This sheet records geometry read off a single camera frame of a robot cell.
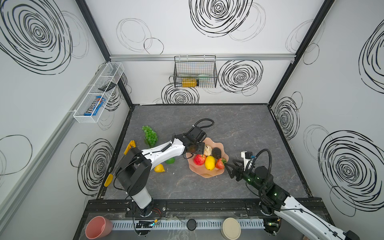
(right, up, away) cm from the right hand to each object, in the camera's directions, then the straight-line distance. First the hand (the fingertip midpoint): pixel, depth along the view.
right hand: (228, 163), depth 78 cm
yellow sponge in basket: (-21, +45, +10) cm, 51 cm away
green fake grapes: (-47, +11, +19) cm, 51 cm away
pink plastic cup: (-60, -24, -13) cm, 66 cm away
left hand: (-14, +6, +9) cm, 18 cm away
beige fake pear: (-11, +5, +7) cm, 14 cm away
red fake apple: (-16, +1, +6) cm, 17 cm away
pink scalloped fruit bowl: (-14, -7, +7) cm, 17 cm away
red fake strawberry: (-4, -1, +3) cm, 5 cm away
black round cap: (-19, -21, -16) cm, 33 cm away
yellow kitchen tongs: (-58, +7, +16) cm, 61 cm away
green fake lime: (-32, -2, +10) cm, 34 cm away
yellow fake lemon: (-9, -2, +6) cm, 11 cm away
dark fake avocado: (-5, +3, +9) cm, 11 cm away
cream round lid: (-3, -24, -15) cm, 28 cm away
